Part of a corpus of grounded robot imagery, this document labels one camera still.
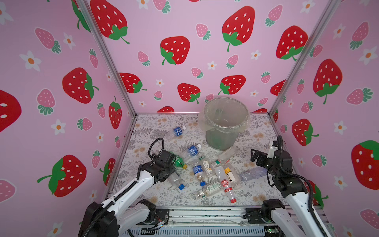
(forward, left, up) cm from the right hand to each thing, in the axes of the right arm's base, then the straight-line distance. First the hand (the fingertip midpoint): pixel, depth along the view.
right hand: (258, 151), depth 78 cm
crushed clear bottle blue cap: (-17, +43, -9) cm, 48 cm away
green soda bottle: (-5, +44, -12) cm, 46 cm away
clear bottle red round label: (-9, +19, -13) cm, 25 cm away
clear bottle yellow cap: (-11, +12, -13) cm, 21 cm away
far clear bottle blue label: (+19, +50, -12) cm, 55 cm away
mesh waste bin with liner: (+30, +18, -7) cm, 36 cm away
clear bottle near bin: (+7, +14, -18) cm, 24 cm away
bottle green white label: (-18, +23, -13) cm, 32 cm away
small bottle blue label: (-9, +31, -15) cm, 36 cm away
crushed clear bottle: (-4, -2, -19) cm, 19 cm away
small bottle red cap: (-18, +14, -15) cm, 27 cm away
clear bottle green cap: (-6, +27, -12) cm, 30 cm away
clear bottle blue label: (+4, +37, -12) cm, 39 cm away
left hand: (-10, +47, -11) cm, 49 cm away
